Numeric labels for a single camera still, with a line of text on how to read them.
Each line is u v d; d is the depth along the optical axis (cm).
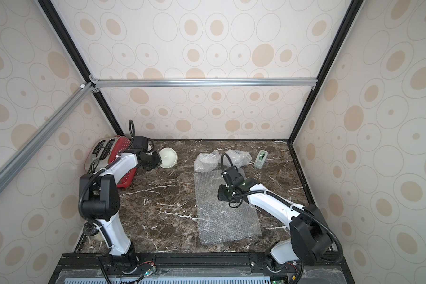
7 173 54
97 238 78
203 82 92
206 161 101
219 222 85
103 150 92
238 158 99
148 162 87
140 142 78
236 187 63
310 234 42
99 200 51
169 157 99
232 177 66
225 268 73
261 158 106
